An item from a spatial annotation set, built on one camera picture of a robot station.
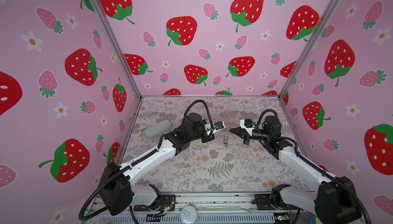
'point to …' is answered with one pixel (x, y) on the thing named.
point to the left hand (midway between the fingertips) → (217, 125)
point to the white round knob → (188, 215)
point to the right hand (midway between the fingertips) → (230, 129)
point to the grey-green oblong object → (157, 129)
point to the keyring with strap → (225, 140)
